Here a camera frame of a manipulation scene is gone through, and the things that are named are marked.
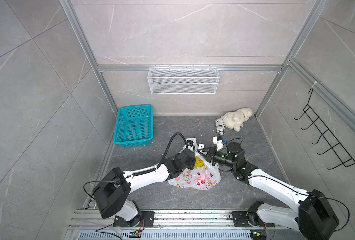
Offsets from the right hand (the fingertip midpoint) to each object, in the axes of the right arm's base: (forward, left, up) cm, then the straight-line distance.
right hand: (197, 151), depth 74 cm
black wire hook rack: (-11, -58, +10) cm, 60 cm away
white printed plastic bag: (-6, -5, -16) cm, 18 cm away
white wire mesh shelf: (+51, +7, +8) cm, 52 cm away
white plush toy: (+32, -30, -13) cm, 46 cm away
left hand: (+4, +1, -10) cm, 11 cm away
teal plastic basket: (+37, +45, -22) cm, 62 cm away
